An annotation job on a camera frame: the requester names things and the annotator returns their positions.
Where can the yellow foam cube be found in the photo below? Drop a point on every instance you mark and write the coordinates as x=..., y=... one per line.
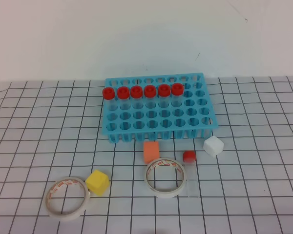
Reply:
x=98, y=182

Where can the orange foam cube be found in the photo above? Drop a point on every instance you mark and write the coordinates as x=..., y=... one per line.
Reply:
x=151, y=151

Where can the red capped test tube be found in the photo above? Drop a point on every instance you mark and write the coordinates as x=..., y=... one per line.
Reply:
x=189, y=158

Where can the white tape roll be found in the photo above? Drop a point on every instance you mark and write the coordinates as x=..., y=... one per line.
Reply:
x=71, y=215
x=160, y=162

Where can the blue test tube rack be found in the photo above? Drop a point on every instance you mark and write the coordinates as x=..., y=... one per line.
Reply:
x=192, y=115

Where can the white foam cube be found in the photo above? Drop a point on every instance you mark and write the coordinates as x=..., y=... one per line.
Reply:
x=213, y=146

